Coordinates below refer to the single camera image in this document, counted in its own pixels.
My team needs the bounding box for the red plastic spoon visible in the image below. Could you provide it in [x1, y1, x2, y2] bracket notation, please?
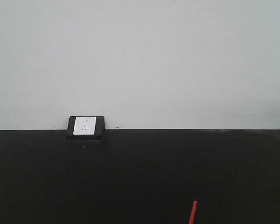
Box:
[188, 200, 198, 224]

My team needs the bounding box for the black box white power socket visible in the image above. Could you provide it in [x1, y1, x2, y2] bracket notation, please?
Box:
[65, 116, 106, 141]

